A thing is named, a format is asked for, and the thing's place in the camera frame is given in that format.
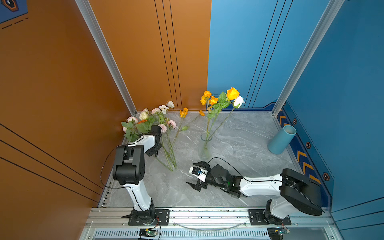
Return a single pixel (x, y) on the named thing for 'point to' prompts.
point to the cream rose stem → (144, 114)
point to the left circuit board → (147, 232)
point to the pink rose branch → (130, 129)
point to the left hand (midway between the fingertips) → (153, 148)
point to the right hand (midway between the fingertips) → (190, 172)
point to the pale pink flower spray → (163, 108)
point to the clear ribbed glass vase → (206, 146)
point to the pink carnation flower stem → (162, 129)
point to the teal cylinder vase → (279, 142)
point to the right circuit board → (277, 233)
